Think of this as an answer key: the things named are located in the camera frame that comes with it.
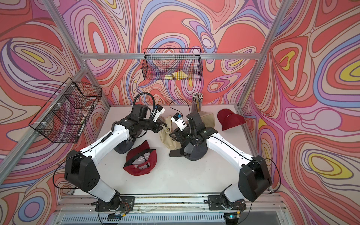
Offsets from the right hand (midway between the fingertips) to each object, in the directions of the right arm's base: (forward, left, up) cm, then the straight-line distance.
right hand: (174, 136), depth 79 cm
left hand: (+6, +4, +3) cm, 7 cm away
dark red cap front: (-6, +22, -17) cm, 29 cm away
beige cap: (0, +5, -3) cm, 6 cm away
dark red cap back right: (+22, -40, -14) cm, 48 cm away
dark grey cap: (-7, -11, -6) cm, 15 cm away
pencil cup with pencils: (+33, -17, -1) cm, 37 cm away
